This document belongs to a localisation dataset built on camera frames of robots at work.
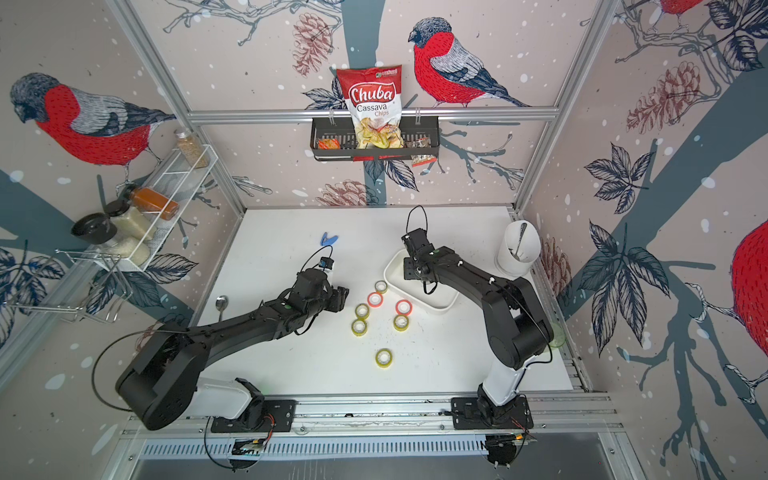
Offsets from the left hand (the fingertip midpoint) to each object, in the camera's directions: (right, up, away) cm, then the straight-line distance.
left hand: (345, 283), depth 89 cm
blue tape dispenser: (-10, +12, +20) cm, 26 cm away
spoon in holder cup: (+57, +16, +6) cm, 59 cm away
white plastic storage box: (+29, -6, +3) cm, 30 cm away
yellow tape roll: (+5, -9, +3) cm, 11 cm away
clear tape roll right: (+11, -2, +9) cm, 14 cm away
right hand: (+22, +4, +5) cm, 23 cm away
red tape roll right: (+18, -8, +4) cm, 20 cm away
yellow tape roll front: (+12, -20, -6) cm, 24 cm away
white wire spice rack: (-52, +28, -2) cm, 59 cm away
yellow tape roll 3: (+17, -12, 0) cm, 21 cm away
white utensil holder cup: (+59, +10, +5) cm, 60 cm away
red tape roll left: (+9, -6, +6) cm, 12 cm away
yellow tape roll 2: (+4, -13, 0) cm, 14 cm away
